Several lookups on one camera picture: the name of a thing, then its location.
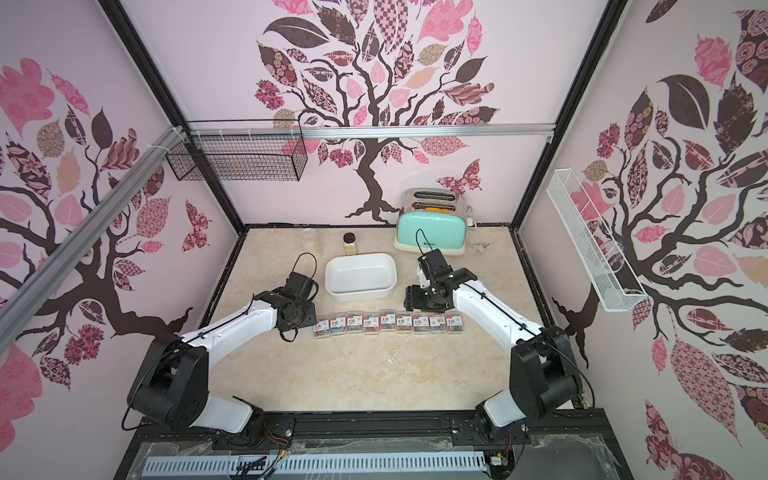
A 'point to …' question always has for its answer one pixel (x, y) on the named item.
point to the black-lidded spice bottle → (349, 243)
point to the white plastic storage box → (349, 277)
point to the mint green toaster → (438, 216)
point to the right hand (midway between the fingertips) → (414, 308)
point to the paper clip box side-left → (388, 321)
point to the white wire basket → (610, 274)
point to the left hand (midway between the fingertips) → (302, 323)
